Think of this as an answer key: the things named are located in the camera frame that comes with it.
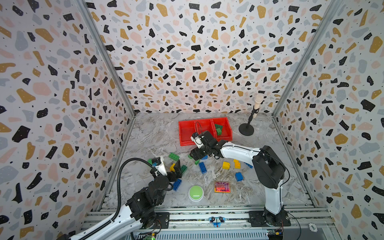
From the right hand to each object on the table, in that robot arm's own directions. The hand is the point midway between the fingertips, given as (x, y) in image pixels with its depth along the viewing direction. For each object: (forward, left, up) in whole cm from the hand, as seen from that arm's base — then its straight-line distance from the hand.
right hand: (194, 148), depth 91 cm
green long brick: (-10, +6, -6) cm, 13 cm away
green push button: (-24, -2, -7) cm, 25 cm away
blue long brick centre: (-8, -5, -8) cm, 13 cm away
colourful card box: (-20, -16, -7) cm, 27 cm away
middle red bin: (+24, -8, -5) cm, 25 cm away
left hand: (-13, +9, +10) cm, 19 cm away
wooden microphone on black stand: (+23, -38, -10) cm, 46 cm away
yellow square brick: (-7, -20, -8) cm, 22 cm away
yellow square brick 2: (-19, +8, +15) cm, 26 cm away
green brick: (-2, +13, -6) cm, 15 cm away
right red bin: (+18, -23, -9) cm, 30 cm away
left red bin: (+21, +7, -7) cm, 23 cm away
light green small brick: (-4, +2, -2) cm, 5 cm away
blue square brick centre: (-8, -7, +3) cm, 11 cm away
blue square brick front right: (-13, -27, -9) cm, 32 cm away
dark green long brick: (+21, -17, -7) cm, 28 cm away
